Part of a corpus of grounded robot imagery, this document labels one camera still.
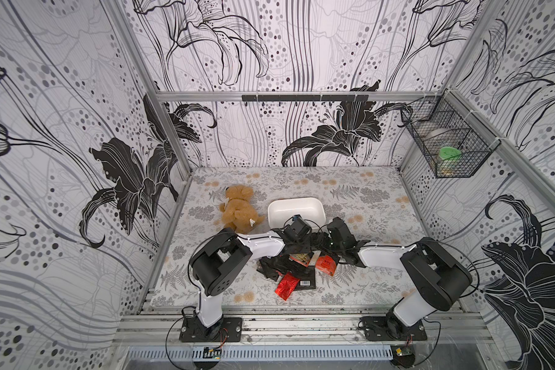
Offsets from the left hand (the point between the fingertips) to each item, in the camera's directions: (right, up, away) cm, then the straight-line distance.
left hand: (308, 249), depth 92 cm
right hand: (+2, +4, +1) cm, 5 cm away
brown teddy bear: (-28, +16, -4) cm, 32 cm away
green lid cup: (+48, +38, -13) cm, 62 cm away
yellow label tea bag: (-3, -2, -7) cm, 8 cm away
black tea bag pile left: (-15, -4, -9) cm, 18 cm away
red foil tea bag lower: (-9, -9, -12) cm, 18 cm away
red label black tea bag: (+6, -4, -6) cm, 9 cm away
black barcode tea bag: (-2, -7, -8) cm, 11 cm away
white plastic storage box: (-12, +14, +11) cm, 21 cm away
